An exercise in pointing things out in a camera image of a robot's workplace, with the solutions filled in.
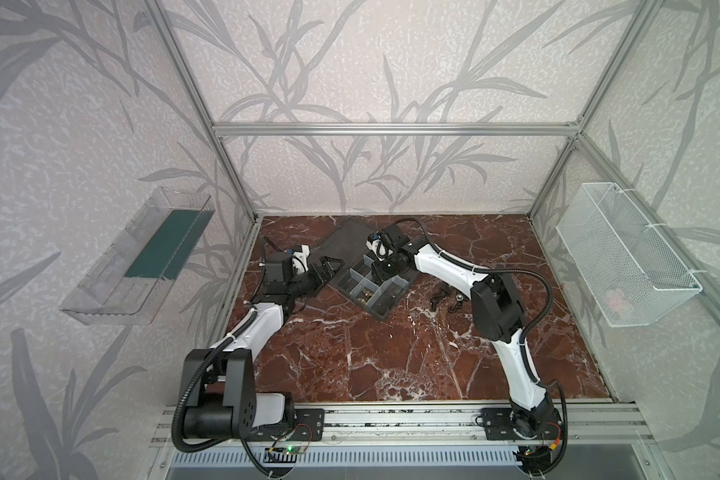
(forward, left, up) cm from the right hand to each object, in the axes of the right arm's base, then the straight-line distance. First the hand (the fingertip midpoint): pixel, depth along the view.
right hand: (377, 263), depth 97 cm
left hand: (-7, +10, +11) cm, 16 cm away
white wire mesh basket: (-22, -55, +27) cm, 65 cm away
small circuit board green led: (-50, +21, -6) cm, 55 cm away
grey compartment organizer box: (-3, +7, -5) cm, 10 cm away
